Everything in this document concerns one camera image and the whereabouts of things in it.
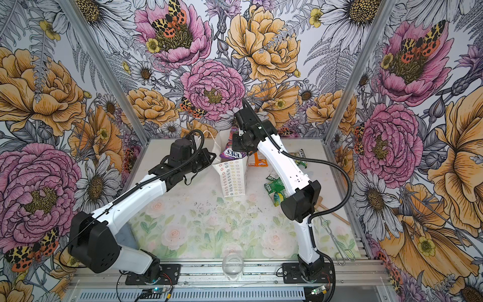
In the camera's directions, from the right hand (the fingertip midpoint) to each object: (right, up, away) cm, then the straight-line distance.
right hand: (238, 152), depth 81 cm
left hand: (-9, -3, 0) cm, 10 cm away
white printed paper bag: (-2, -9, +2) cm, 9 cm away
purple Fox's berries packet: (-4, 0, +2) cm, 5 cm away
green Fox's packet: (+18, -13, +21) cm, 30 cm away
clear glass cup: (-2, -47, -4) cm, 47 cm away
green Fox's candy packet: (+19, -19, +13) cm, 30 cm away
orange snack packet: (+10, -4, +27) cm, 29 cm away
